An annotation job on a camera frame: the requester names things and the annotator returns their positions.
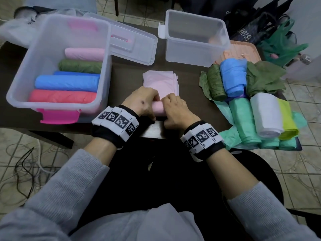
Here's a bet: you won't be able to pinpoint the person's left hand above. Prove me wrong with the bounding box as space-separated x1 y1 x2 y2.
121 86 161 122

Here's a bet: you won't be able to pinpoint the person's right hand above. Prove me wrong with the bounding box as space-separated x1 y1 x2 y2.
161 93 201 131

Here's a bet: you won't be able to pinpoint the pink plastic bag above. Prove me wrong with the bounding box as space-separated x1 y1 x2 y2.
142 70 180 117
65 47 105 62

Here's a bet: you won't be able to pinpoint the olive green bag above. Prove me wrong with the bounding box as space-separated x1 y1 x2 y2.
245 61 287 97
199 64 227 102
58 59 103 74

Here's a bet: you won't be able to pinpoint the clear lid pink handle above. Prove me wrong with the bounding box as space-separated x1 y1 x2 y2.
84 12 158 66

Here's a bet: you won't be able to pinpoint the small clear plastic bin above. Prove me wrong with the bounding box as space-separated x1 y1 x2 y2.
158 9 231 68

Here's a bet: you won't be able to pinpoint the red plastic bag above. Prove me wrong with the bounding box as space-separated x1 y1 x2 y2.
28 89 98 104

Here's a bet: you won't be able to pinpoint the white bag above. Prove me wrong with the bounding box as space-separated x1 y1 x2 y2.
250 92 285 138

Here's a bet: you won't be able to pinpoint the yellow-green bag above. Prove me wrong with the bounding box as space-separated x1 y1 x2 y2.
278 98 299 141

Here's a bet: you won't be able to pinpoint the large clear storage bin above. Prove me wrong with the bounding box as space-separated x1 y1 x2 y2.
6 13 113 125

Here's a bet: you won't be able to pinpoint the translucent zipper bag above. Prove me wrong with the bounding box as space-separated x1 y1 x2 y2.
0 6 87 48

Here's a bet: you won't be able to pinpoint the person's right forearm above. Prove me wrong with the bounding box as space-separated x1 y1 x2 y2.
206 150 319 241

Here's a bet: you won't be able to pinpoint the person's left forearm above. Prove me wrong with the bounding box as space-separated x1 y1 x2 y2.
0 138 118 241

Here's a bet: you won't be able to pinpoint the person's black trousers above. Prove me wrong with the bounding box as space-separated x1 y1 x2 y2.
69 133 251 241

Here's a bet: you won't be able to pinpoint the black left wristband with markers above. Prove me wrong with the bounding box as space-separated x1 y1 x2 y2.
91 105 140 148

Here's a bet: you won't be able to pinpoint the black wristband with markers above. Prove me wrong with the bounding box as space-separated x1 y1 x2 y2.
180 120 226 163
91 105 140 148

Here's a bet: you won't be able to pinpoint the black right wristband with markers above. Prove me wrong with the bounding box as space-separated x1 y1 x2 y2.
180 120 226 163

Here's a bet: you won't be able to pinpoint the black chair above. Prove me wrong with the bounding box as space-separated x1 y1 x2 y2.
113 0 176 17

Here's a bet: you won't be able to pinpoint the black round stool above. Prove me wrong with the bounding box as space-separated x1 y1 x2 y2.
222 148 284 219

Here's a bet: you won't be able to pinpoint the dark patterned bag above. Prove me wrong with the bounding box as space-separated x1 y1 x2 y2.
230 0 296 44

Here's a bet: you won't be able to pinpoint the green plastic bag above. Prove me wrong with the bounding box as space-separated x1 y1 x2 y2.
257 19 309 67

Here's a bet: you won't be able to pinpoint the blue-grey floor mat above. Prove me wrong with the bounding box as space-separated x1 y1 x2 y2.
24 0 98 13

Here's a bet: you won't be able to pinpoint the thick white floor cable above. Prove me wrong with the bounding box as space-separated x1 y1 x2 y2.
37 139 60 173

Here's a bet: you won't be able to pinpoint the tangled dark floor cables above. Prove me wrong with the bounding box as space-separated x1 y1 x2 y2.
0 140 66 206

